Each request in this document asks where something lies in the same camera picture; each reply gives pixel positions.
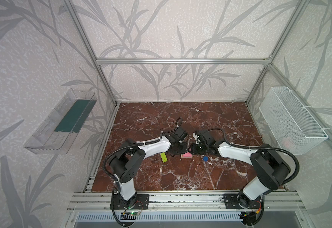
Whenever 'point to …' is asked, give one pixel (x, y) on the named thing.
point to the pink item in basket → (287, 143)
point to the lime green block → (163, 157)
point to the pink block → (187, 155)
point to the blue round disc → (205, 158)
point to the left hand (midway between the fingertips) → (187, 147)
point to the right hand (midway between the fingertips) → (188, 145)
